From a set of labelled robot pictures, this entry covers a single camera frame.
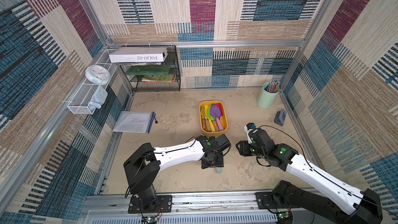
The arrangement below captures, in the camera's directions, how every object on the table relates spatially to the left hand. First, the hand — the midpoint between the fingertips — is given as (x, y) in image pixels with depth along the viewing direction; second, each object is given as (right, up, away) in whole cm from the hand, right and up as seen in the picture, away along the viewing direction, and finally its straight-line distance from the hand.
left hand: (220, 164), depth 79 cm
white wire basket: (-63, +31, -11) cm, 70 cm away
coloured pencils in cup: (+36, +41, +20) cm, 58 cm away
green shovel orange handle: (-4, +25, +23) cm, 34 cm away
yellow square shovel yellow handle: (-6, +26, +23) cm, 35 cm away
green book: (-42, +52, +18) cm, 69 cm away
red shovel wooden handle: (+3, +28, +24) cm, 37 cm away
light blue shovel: (0, -4, +2) cm, 4 cm away
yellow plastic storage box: (+5, +23, +19) cm, 30 cm away
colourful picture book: (-36, +47, +21) cm, 63 cm away
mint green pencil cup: (+34, +36, +22) cm, 54 cm away
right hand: (+10, +11, 0) cm, 14 cm away
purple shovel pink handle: (0, +26, +23) cm, 34 cm away
